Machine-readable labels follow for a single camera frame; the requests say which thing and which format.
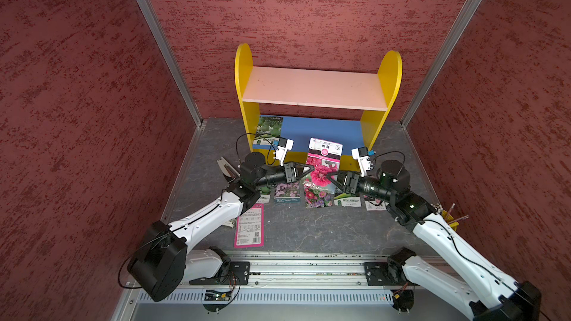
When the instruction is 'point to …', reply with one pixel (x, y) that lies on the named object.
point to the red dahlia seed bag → (325, 157)
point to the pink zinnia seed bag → (317, 197)
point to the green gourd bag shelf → (268, 131)
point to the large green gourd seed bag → (265, 195)
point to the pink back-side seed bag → (250, 227)
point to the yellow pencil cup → (450, 218)
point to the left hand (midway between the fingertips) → (312, 173)
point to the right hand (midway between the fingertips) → (329, 181)
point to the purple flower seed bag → (287, 193)
